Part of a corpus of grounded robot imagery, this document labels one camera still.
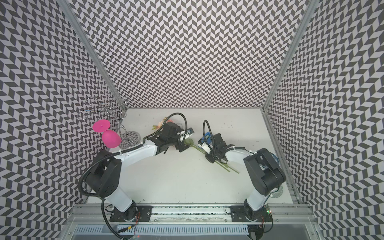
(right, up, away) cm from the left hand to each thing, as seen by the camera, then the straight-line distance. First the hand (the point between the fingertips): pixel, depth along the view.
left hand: (185, 137), depth 90 cm
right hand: (+14, -12, +4) cm, 18 cm away
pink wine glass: (-38, +1, -13) cm, 40 cm away
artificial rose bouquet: (+3, -4, +1) cm, 4 cm away
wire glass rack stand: (-59, +19, +25) cm, 67 cm away
